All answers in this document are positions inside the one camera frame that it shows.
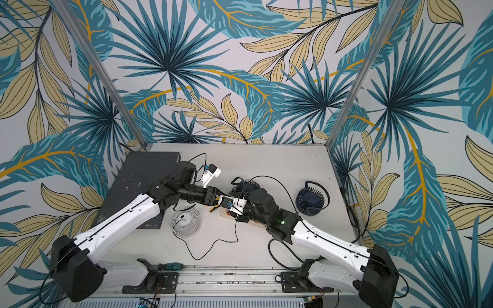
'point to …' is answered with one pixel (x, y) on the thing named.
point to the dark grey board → (141, 171)
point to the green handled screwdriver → (173, 266)
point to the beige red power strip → (225, 212)
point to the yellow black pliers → (214, 208)
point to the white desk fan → (183, 209)
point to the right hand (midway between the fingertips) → (220, 207)
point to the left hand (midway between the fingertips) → (225, 202)
